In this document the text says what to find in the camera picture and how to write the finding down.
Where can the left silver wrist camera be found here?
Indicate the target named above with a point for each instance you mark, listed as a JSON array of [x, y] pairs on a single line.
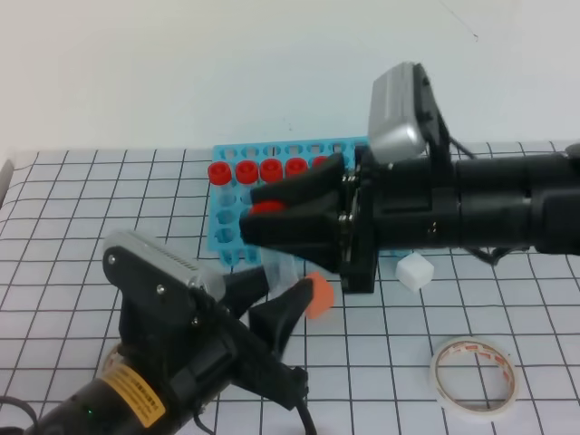
[[154, 252]]

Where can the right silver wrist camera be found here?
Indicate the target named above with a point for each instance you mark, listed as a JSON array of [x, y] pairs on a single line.
[[393, 130]]

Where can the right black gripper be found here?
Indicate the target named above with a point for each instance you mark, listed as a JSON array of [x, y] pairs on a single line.
[[413, 203]]

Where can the orange cube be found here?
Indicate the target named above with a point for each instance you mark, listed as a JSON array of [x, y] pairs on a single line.
[[323, 296]]

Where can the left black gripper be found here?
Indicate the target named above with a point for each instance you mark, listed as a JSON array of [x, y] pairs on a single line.
[[194, 346]]

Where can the white tape roll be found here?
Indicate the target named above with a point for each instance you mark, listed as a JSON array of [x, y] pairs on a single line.
[[112, 357], [457, 384]]

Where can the red-capped test tube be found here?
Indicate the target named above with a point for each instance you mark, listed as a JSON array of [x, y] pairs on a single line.
[[279, 266]]

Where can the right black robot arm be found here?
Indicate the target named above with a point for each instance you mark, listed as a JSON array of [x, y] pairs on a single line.
[[511, 203]]

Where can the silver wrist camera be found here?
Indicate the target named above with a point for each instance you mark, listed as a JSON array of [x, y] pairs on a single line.
[[393, 130], [154, 252]]

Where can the red-capped racked tube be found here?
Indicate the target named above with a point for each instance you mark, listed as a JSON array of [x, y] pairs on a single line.
[[295, 166], [319, 160], [247, 174], [271, 170], [220, 177]]

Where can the white cube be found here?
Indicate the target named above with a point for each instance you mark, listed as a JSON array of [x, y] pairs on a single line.
[[414, 271]]

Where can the blue test tube rack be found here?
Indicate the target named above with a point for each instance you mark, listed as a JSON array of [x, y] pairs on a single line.
[[223, 222]]

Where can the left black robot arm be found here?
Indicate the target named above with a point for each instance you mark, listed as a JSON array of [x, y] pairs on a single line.
[[125, 400]]

